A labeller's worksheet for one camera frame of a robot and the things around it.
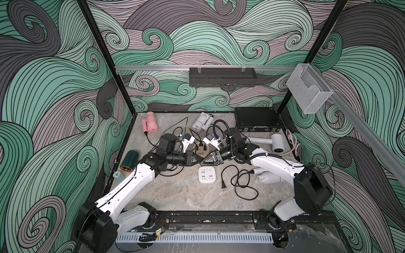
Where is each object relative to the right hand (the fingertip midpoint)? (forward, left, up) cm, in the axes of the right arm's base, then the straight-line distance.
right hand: (201, 166), depth 70 cm
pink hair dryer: (+39, +36, -15) cm, 55 cm away
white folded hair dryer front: (0, -35, -15) cm, 38 cm away
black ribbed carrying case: (+48, -44, -22) cm, 69 cm away
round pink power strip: (+18, 0, -17) cm, 25 cm away
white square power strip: (+3, -3, -17) cm, 18 cm away
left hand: (+2, -1, +2) cm, 3 cm away
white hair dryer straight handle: (+24, -48, -15) cm, 56 cm away
